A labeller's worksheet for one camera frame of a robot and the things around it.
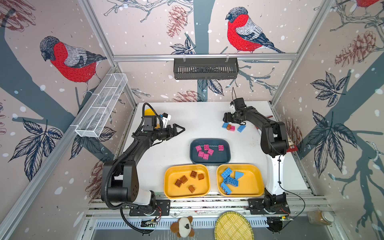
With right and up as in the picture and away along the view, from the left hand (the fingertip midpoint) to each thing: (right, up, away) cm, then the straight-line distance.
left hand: (180, 131), depth 83 cm
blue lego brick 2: (+42, 0, +21) cm, 47 cm away
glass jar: (+64, -36, -19) cm, 76 cm away
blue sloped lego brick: (+34, -25, +2) cm, 42 cm away
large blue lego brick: (+26, -23, -1) cm, 35 cm away
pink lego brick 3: (+25, -12, +11) cm, 30 cm away
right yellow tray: (+40, -30, 0) cm, 50 cm away
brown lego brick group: (+7, -30, -5) cm, 31 cm away
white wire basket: (-41, +5, -12) cm, 44 cm away
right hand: (+32, +6, +23) cm, 40 cm away
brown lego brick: (-1, -28, -2) cm, 28 cm away
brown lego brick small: (+12, -26, -1) cm, 28 cm away
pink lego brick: (+11, -12, +10) cm, 19 cm away
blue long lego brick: (+26, -31, -4) cm, 40 cm away
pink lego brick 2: (+15, -11, +10) cm, 22 cm away
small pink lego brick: (+15, -17, +7) cm, 23 cm away
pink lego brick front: (+12, -15, +8) cm, 21 cm away
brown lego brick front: (+2, -27, -1) cm, 27 cm away
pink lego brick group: (+18, -14, +10) cm, 25 cm away
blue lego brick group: (+30, +2, +24) cm, 39 cm away
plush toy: (+3, -42, -17) cm, 45 cm away
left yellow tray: (-4, -24, +1) cm, 24 cm away
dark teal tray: (+23, -17, +8) cm, 30 cm away
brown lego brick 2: (+8, -25, +1) cm, 26 cm away
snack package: (+70, -10, +10) cm, 72 cm away
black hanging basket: (+16, +42, +21) cm, 50 cm away
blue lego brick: (+28, -27, -3) cm, 39 cm away
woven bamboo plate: (+26, -43, -14) cm, 52 cm away
